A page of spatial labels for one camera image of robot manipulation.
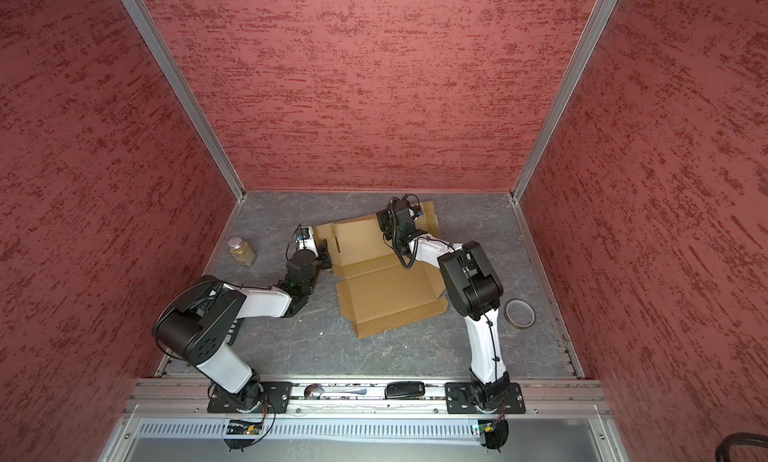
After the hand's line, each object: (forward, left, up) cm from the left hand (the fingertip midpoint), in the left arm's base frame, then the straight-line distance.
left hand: (323, 245), depth 94 cm
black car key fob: (-39, -26, -8) cm, 47 cm away
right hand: (+11, -15, +2) cm, 19 cm away
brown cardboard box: (-10, -18, -10) cm, 23 cm away
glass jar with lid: (-2, +26, -1) cm, 26 cm away
